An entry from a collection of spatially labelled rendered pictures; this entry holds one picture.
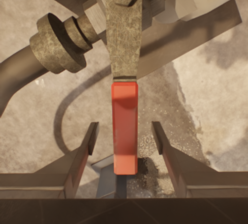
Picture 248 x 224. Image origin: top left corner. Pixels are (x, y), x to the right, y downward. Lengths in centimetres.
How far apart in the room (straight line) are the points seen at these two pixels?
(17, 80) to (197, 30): 56
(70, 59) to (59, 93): 51
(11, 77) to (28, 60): 2
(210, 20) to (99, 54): 37
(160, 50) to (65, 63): 48
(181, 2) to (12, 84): 18
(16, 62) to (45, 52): 3
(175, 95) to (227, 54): 22
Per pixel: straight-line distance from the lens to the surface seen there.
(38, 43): 18
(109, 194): 64
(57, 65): 18
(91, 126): 15
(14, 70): 19
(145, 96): 64
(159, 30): 61
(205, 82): 68
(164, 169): 79
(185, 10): 19
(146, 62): 61
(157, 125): 16
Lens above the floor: 61
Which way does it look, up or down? 73 degrees down
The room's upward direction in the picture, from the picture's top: 179 degrees counter-clockwise
